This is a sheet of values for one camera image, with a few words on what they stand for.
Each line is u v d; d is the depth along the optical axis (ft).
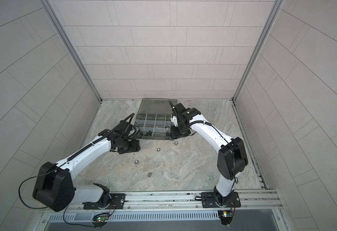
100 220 2.11
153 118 3.25
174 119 2.53
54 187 1.30
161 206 2.32
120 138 2.02
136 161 2.76
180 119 2.11
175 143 2.99
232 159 1.52
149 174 2.59
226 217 2.23
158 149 2.91
